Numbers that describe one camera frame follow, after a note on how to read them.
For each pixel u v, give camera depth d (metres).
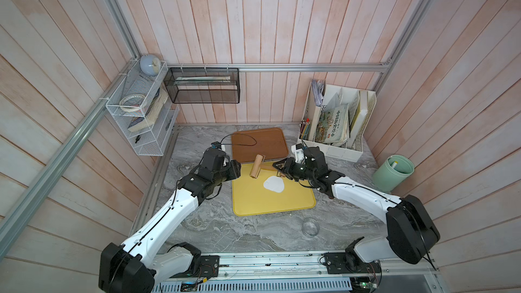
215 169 0.61
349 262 0.67
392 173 0.84
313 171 0.66
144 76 0.82
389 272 0.73
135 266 0.37
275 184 0.95
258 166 0.88
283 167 0.76
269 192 0.94
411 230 0.43
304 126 0.96
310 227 0.83
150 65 0.82
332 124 0.98
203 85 1.04
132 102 0.75
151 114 0.79
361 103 0.93
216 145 0.71
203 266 0.73
